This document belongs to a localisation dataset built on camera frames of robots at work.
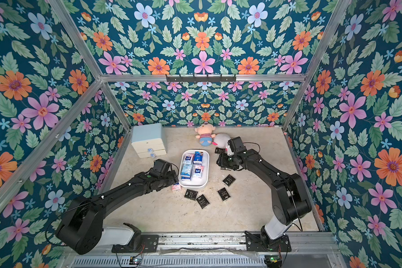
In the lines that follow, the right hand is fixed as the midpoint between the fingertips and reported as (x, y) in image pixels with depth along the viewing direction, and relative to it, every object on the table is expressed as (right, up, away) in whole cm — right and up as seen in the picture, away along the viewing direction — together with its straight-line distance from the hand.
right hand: (221, 161), depth 89 cm
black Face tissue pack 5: (-16, -17, -3) cm, 24 cm away
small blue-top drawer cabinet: (-41, +11, +3) cm, 42 cm away
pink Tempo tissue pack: (-13, -6, +4) cm, 15 cm away
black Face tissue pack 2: (+4, -11, +2) cm, 12 cm away
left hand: (-25, -9, 0) cm, 27 cm away
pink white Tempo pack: (-24, -14, -1) cm, 28 cm away
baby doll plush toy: (-9, +15, +18) cm, 25 cm away
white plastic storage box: (-10, -12, +1) cm, 16 cm away
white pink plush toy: (+1, +12, +15) cm, 19 cm away
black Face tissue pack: (0, +5, +15) cm, 16 cm away
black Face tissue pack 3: (+1, -17, -3) cm, 17 cm away
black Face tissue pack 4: (-10, -20, -5) cm, 23 cm away
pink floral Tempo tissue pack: (-19, +1, +6) cm, 20 cm away
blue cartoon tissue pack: (-14, +1, +8) cm, 16 cm away
